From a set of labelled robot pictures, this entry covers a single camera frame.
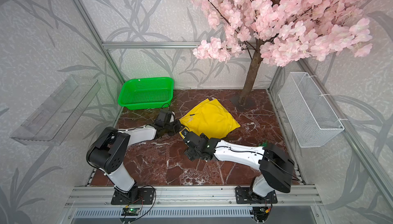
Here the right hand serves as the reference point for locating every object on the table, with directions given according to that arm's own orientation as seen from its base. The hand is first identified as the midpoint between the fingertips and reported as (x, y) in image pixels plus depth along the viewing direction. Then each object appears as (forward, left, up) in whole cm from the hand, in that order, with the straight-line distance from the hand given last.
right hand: (194, 143), depth 83 cm
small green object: (+3, -42, -9) cm, 43 cm away
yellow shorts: (+21, -10, -7) cm, 25 cm away
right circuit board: (-30, -33, -13) cm, 47 cm away
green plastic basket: (+47, +40, -8) cm, 62 cm away
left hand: (+14, +6, -4) cm, 15 cm away
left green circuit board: (-29, +29, -8) cm, 42 cm away
